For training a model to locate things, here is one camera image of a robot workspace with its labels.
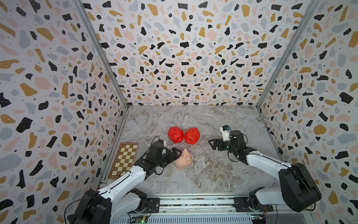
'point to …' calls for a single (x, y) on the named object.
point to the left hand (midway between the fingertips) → (180, 155)
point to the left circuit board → (139, 220)
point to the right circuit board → (258, 219)
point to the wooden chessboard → (125, 157)
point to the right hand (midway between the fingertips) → (214, 141)
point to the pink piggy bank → (184, 160)
